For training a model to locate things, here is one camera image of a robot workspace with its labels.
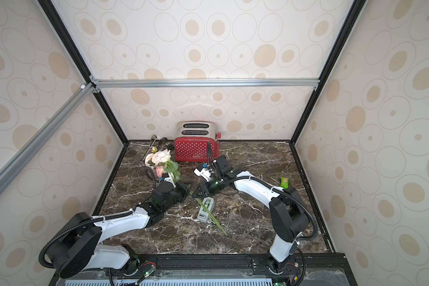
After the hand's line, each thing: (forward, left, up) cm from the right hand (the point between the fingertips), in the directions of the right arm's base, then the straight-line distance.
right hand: (201, 193), depth 80 cm
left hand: (+5, +1, +2) cm, 6 cm away
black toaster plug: (+40, +27, -11) cm, 49 cm away
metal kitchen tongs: (+47, +39, -10) cm, 62 cm away
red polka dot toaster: (+29, +9, +2) cm, 30 cm away
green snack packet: (+16, -43, -13) cm, 48 cm away
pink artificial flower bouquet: (+12, +20, +9) cm, 25 cm away
